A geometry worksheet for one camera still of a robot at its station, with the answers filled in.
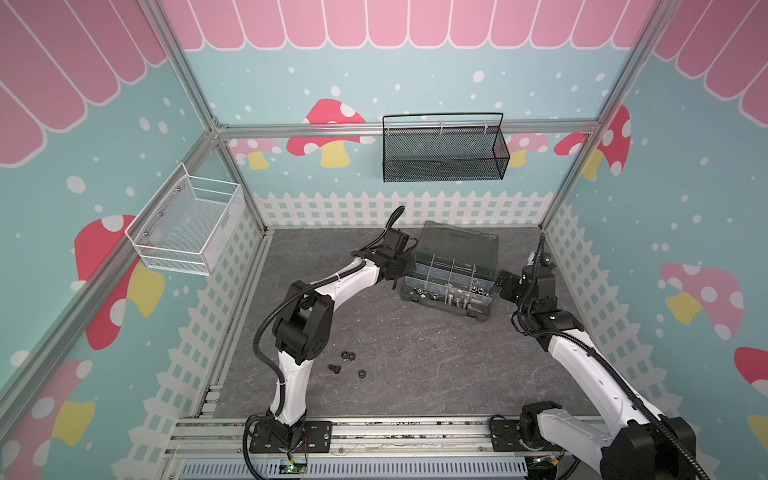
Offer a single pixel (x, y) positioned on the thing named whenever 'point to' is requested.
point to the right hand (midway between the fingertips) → (511, 276)
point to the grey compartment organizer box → (455, 271)
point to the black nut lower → (362, 373)
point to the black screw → (335, 368)
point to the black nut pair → (345, 355)
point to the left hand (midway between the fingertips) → (412, 268)
